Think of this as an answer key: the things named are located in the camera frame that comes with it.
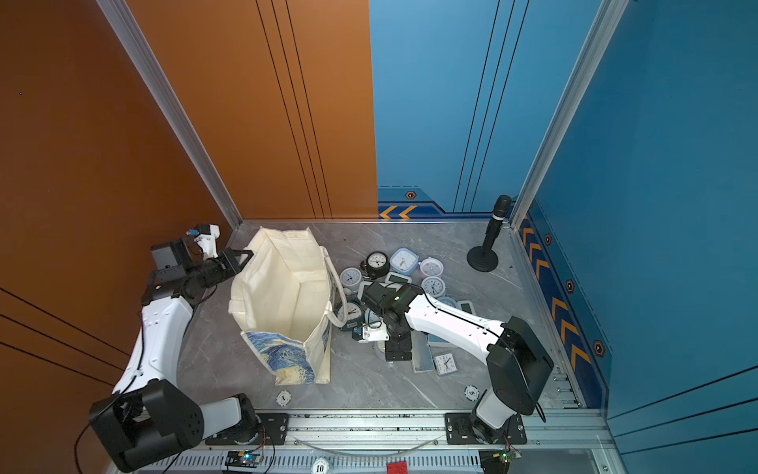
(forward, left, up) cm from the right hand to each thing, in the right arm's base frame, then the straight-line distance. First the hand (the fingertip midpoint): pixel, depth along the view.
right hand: (397, 335), depth 82 cm
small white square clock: (-6, -14, -6) cm, 16 cm away
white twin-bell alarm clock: (+21, +15, -2) cm, 26 cm away
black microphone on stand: (+32, -32, -6) cm, 46 cm away
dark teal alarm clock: (+7, +13, -2) cm, 15 cm away
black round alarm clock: (+27, +7, -3) cm, 28 cm away
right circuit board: (-27, -26, -7) cm, 38 cm away
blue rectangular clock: (+1, -11, -6) cm, 13 cm away
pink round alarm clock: (+27, -12, -4) cm, 30 cm away
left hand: (+16, +39, +19) cm, 46 cm away
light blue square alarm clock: (+29, -3, -3) cm, 29 cm away
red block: (-29, 0, -6) cm, 30 cm away
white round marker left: (-15, +31, -7) cm, 35 cm away
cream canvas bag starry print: (+16, +36, -3) cm, 40 cm away
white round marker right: (-13, -20, -8) cm, 25 cm away
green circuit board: (-28, +37, -8) cm, 47 cm away
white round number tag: (-30, +17, -1) cm, 34 cm away
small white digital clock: (+23, +2, -3) cm, 23 cm away
